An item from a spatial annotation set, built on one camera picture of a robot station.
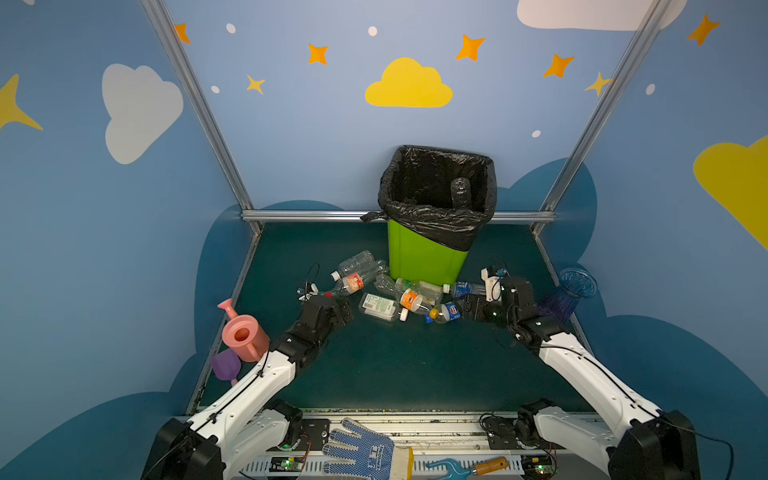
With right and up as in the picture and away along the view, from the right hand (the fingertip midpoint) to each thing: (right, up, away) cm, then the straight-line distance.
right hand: (471, 297), depth 84 cm
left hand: (-37, -3, +1) cm, 37 cm away
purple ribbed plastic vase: (+31, +3, +2) cm, 31 cm away
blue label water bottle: (+3, +1, +13) cm, 13 cm away
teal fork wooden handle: (-6, -40, -13) cm, 43 cm away
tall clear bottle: (0, +32, +14) cm, 35 cm away
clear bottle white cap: (-34, +9, +21) cm, 41 cm away
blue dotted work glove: (-27, -37, -12) cm, 47 cm away
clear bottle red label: (-35, +2, +15) cm, 38 cm away
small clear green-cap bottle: (-10, -1, +15) cm, 18 cm away
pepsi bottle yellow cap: (-5, -6, +10) cm, 13 cm away
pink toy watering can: (-61, -11, -5) cm, 63 cm away
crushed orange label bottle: (-18, -2, +9) cm, 20 cm away
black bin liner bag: (-14, +33, +21) cm, 42 cm away
